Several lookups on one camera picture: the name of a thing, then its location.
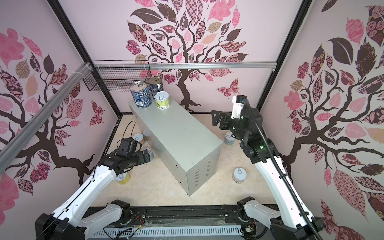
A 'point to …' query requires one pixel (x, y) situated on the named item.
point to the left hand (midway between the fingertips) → (142, 159)
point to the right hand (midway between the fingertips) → (222, 111)
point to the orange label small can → (138, 137)
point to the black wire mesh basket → (116, 75)
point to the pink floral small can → (239, 175)
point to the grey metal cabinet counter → (191, 153)
